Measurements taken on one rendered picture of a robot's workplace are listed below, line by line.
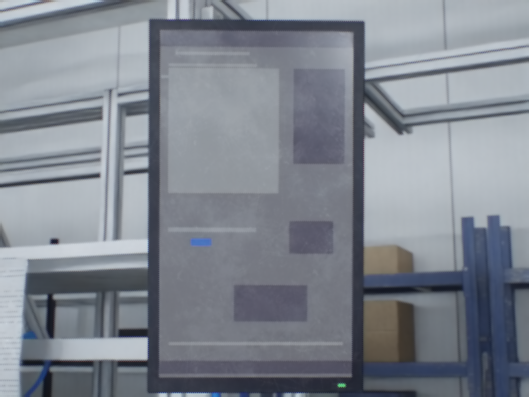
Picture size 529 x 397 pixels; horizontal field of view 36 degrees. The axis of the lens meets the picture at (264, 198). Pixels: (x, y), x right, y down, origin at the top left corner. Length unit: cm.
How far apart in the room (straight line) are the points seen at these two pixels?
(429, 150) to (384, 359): 130
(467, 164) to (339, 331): 371
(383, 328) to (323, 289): 318
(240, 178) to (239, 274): 13
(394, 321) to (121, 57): 283
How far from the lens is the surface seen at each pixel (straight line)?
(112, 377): 217
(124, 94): 226
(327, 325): 113
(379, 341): 430
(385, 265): 433
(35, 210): 607
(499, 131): 481
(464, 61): 199
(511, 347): 452
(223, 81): 112
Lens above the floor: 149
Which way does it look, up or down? 11 degrees up
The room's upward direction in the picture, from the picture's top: straight up
